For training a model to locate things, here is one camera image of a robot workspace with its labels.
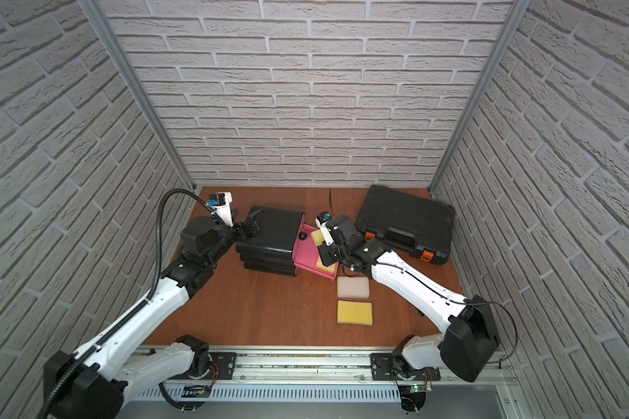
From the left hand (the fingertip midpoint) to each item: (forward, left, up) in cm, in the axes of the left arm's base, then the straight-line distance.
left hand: (255, 206), depth 74 cm
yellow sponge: (-21, -31, -29) cm, 47 cm away
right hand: (-6, -21, -12) cm, 25 cm away
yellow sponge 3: (-7, -23, -25) cm, 35 cm away
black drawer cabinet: (-7, -4, -12) cm, 15 cm away
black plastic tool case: (+9, -56, -21) cm, 61 cm away
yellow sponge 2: (-4, -18, -11) cm, 21 cm away
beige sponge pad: (-12, -31, -29) cm, 44 cm away
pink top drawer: (-3, -14, -20) cm, 25 cm away
